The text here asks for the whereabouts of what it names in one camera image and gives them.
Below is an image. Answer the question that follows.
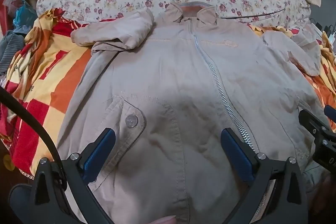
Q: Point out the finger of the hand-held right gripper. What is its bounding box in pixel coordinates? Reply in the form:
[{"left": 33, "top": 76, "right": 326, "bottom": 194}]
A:
[
  {"left": 298, "top": 109, "right": 332, "bottom": 138},
  {"left": 323, "top": 105, "right": 336, "bottom": 117}
]

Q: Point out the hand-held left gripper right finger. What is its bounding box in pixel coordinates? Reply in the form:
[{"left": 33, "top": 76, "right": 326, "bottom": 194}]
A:
[{"left": 222, "top": 128, "right": 309, "bottom": 224}]

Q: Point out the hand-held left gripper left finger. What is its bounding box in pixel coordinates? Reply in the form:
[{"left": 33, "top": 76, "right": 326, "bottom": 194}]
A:
[{"left": 29, "top": 127, "right": 116, "bottom": 224}]

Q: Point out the beige zip jacket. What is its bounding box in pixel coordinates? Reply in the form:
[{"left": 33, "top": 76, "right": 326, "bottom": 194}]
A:
[{"left": 56, "top": 1, "right": 334, "bottom": 224}]

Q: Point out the person's left hand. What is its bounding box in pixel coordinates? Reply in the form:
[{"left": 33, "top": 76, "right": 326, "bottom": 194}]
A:
[{"left": 154, "top": 217, "right": 177, "bottom": 224}]

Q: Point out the red orange yellow patterned blanket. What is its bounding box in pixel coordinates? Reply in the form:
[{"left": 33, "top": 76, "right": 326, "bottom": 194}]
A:
[{"left": 0, "top": 7, "right": 336, "bottom": 182}]

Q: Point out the grey cloth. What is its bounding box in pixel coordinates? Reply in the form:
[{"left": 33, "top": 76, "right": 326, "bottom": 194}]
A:
[{"left": 0, "top": 26, "right": 33, "bottom": 72}]

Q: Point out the blue cloth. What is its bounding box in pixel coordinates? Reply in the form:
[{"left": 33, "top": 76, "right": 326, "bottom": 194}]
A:
[{"left": 13, "top": 2, "right": 37, "bottom": 28}]

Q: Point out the red bag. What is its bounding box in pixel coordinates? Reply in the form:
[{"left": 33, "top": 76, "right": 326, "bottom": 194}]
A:
[{"left": 0, "top": 0, "right": 24, "bottom": 30}]

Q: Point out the black cable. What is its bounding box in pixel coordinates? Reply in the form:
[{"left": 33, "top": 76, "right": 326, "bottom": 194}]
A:
[{"left": 0, "top": 86, "right": 66, "bottom": 188}]

